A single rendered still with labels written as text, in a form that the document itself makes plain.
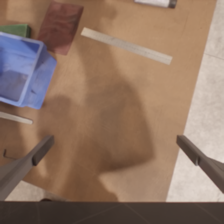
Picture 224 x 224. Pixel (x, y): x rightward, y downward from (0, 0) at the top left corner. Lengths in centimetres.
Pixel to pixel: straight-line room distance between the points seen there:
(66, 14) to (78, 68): 22
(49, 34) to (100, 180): 54
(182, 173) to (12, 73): 96
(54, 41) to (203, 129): 89
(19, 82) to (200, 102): 94
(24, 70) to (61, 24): 22
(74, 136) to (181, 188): 71
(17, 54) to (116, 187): 59
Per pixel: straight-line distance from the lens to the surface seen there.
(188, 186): 107
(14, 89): 69
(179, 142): 17
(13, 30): 77
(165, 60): 59
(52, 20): 72
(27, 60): 71
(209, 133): 109
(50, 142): 16
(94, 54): 61
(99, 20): 68
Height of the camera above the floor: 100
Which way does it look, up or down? 78 degrees down
